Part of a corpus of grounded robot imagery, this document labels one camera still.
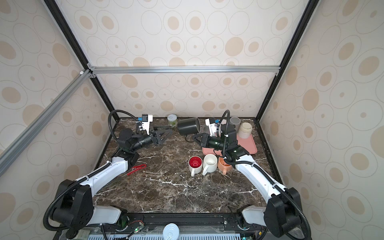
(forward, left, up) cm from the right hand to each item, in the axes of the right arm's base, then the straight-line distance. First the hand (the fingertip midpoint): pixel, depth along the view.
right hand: (193, 138), depth 73 cm
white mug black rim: (-1, 0, -26) cm, 26 cm away
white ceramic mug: (0, -10, -25) cm, 27 cm away
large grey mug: (+26, -29, -16) cm, 42 cm away
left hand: (0, +10, +6) cm, 11 cm away
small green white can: (+35, +16, -22) cm, 44 cm away
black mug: (+5, +2, +3) cm, 6 cm away
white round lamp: (-36, +11, -22) cm, 43 cm away
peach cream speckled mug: (-6, -17, -20) cm, 27 cm away
